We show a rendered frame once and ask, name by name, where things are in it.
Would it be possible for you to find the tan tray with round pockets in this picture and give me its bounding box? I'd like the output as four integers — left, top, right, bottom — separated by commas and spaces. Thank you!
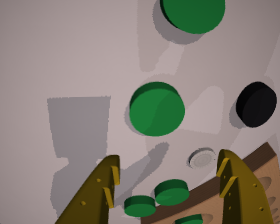
141, 142, 280, 224

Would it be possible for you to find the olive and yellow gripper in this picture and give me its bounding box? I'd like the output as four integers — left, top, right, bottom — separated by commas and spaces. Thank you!
55, 149, 274, 224

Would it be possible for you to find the green disc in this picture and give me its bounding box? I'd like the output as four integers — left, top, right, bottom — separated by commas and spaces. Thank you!
154, 179, 190, 206
129, 81, 185, 137
124, 195, 156, 217
160, 0, 225, 34
175, 214, 203, 224

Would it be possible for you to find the black disc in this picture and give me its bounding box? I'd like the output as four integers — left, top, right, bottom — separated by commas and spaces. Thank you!
236, 81, 277, 128

